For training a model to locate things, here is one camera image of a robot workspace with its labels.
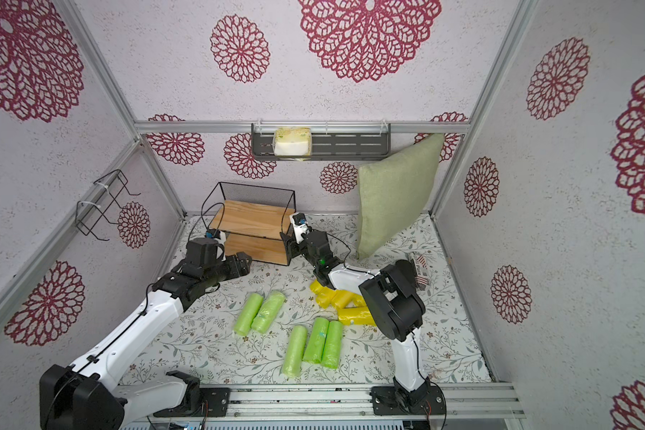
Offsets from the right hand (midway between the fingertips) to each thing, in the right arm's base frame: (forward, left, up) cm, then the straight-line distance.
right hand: (287, 226), depth 90 cm
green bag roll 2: (-21, +5, -17) cm, 27 cm away
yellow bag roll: (-18, -18, -17) cm, 31 cm away
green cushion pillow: (+8, -35, +10) cm, 37 cm away
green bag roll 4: (-34, -10, -16) cm, 39 cm away
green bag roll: (-24, +12, -16) cm, 31 cm away
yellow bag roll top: (-14, -10, -16) cm, 24 cm away
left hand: (-14, +13, -1) cm, 19 cm away
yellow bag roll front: (-24, -23, -16) cm, 37 cm away
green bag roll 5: (-36, -15, -17) cm, 42 cm away
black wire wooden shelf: (+9, +15, -5) cm, 18 cm away
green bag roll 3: (-36, -4, -16) cm, 39 cm away
